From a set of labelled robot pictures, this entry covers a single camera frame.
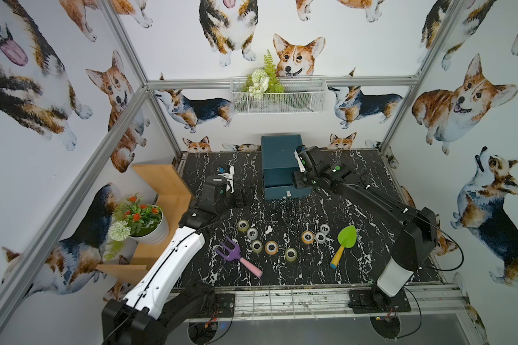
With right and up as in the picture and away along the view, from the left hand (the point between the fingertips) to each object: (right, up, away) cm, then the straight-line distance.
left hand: (242, 183), depth 78 cm
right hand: (+23, +5, +6) cm, 24 cm away
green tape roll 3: (+18, -29, +8) cm, 35 cm away
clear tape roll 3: (+33, -20, +15) cm, 42 cm away
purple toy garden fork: (-4, -29, +8) cm, 30 cm away
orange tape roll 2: (+25, -23, +12) cm, 37 cm away
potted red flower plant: (-34, -14, -3) cm, 37 cm away
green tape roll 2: (+4, -26, +10) cm, 29 cm away
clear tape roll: (+2, -22, +13) cm, 26 cm away
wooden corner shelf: (-33, -7, +18) cm, 38 cm away
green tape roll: (-2, -19, +15) cm, 25 cm away
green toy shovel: (+42, -24, +12) cm, 50 cm away
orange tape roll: (+10, -27, +10) cm, 30 cm away
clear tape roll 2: (+31, -23, +12) cm, 41 cm away
